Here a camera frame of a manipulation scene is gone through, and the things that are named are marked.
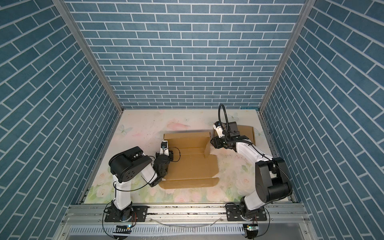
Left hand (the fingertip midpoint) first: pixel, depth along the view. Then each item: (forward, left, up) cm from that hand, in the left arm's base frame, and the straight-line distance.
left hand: (168, 146), depth 95 cm
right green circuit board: (-43, -45, -7) cm, 63 cm away
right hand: (+1, -29, +7) cm, 30 cm away
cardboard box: (-13, -15, -3) cm, 20 cm away
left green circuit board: (-42, +18, -7) cm, 47 cm away
